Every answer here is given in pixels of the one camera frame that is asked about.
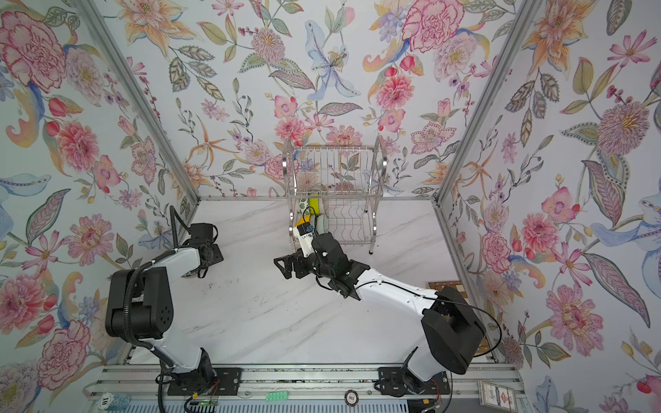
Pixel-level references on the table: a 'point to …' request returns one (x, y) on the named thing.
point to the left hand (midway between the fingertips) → (211, 255)
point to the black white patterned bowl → (190, 274)
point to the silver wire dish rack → (335, 189)
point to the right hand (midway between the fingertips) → (286, 254)
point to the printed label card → (497, 396)
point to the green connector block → (279, 396)
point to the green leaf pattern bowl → (303, 206)
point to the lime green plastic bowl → (314, 203)
